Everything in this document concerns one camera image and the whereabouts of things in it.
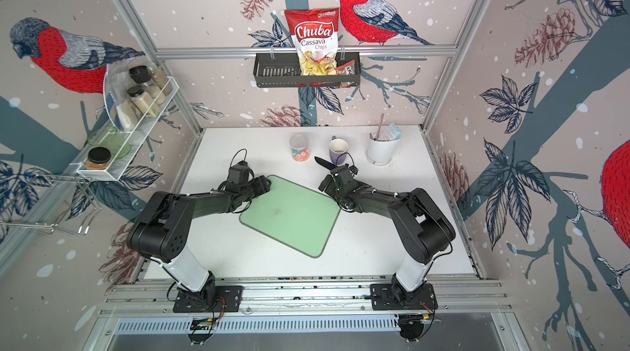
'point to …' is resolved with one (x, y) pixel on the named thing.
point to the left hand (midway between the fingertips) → (269, 181)
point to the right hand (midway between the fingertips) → (326, 187)
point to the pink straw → (379, 125)
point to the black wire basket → (280, 70)
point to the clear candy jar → (299, 148)
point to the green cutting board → (303, 217)
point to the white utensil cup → (381, 152)
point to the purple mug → (338, 149)
